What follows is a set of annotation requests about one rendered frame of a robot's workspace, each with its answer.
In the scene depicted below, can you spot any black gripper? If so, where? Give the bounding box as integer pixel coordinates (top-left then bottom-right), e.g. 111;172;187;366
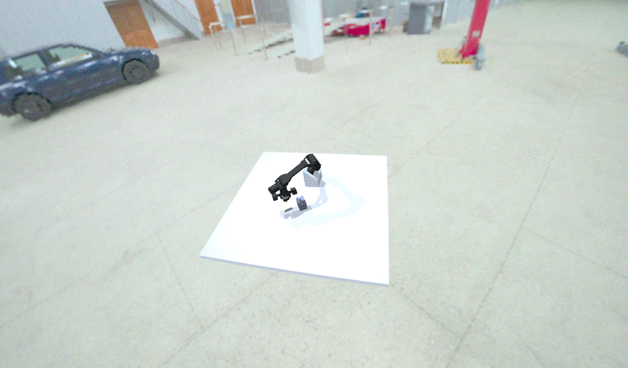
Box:
271;187;297;201

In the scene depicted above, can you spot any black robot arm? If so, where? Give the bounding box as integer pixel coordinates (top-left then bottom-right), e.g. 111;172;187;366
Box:
268;153;321;202

